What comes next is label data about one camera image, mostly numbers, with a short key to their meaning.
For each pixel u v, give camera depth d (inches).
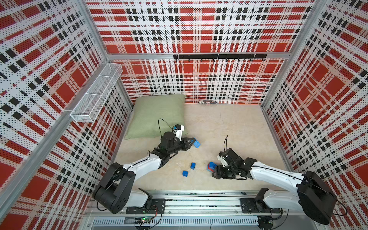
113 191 16.6
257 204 25.7
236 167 25.1
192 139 32.4
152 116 39.1
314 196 16.4
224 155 26.1
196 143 33.0
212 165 31.7
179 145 28.9
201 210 28.9
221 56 34.9
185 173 33.2
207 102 48.0
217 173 29.1
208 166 33.4
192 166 34.6
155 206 28.8
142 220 27.3
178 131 30.3
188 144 30.6
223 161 27.2
